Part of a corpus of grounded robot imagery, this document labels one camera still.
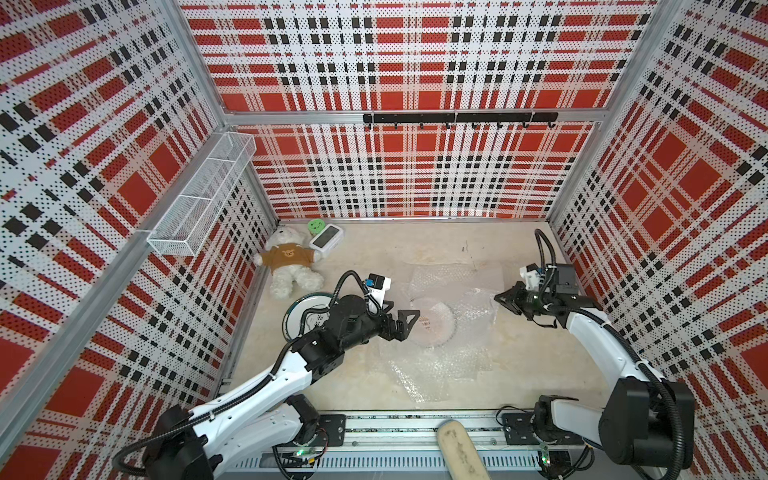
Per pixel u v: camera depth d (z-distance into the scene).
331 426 0.74
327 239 1.10
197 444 0.40
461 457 0.67
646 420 0.40
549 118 0.88
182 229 0.69
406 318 0.65
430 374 0.82
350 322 0.56
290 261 1.01
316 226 1.14
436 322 0.82
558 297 0.62
